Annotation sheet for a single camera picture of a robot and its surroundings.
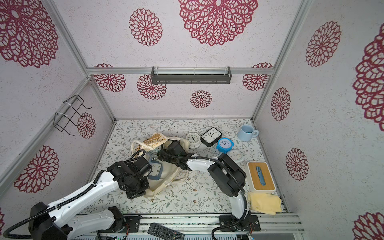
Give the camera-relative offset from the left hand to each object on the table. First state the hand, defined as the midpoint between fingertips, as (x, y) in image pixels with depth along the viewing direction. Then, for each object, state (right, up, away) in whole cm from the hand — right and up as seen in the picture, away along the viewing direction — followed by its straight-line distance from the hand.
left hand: (146, 194), depth 74 cm
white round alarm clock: (+24, +26, +29) cm, 46 cm away
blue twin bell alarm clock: (+46, +22, +29) cm, 58 cm away
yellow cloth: (+63, -7, +6) cm, 64 cm away
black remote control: (+10, -17, -4) cm, 20 cm away
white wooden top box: (+61, +4, +12) cm, 62 cm away
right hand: (+4, +18, +15) cm, 24 cm away
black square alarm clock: (+36, +28, +32) cm, 56 cm away
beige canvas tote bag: (+10, +7, +15) cm, 20 cm away
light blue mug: (+61, +28, +33) cm, 75 cm away
